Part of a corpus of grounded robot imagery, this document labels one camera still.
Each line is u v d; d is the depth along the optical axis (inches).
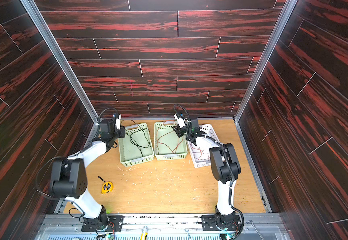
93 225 26.7
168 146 40.9
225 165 20.9
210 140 25.0
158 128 43.7
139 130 42.5
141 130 42.5
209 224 28.8
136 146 40.4
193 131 30.9
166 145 41.1
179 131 34.7
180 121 33.7
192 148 39.7
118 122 33.0
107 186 33.1
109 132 28.6
